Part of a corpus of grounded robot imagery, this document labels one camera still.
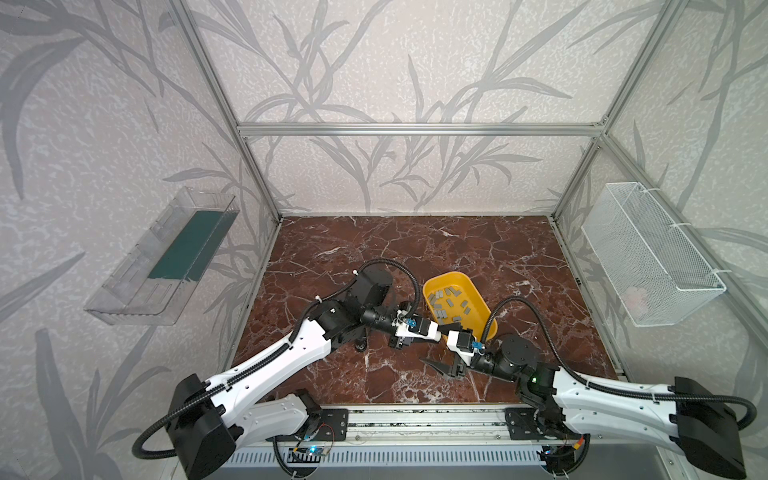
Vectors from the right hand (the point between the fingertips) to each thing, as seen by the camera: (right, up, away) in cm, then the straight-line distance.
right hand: (428, 331), depth 68 cm
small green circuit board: (-29, -31, +4) cm, 43 cm away
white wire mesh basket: (+48, +15, -5) cm, 51 cm away
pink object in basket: (+52, +6, +5) cm, 52 cm away
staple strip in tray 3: (+12, +3, +31) cm, 34 cm away
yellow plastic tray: (+11, +2, +29) cm, 31 cm away
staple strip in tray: (+15, -1, +26) cm, 30 cm away
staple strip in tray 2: (+6, -3, +26) cm, 27 cm away
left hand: (+2, +2, -2) cm, 4 cm away
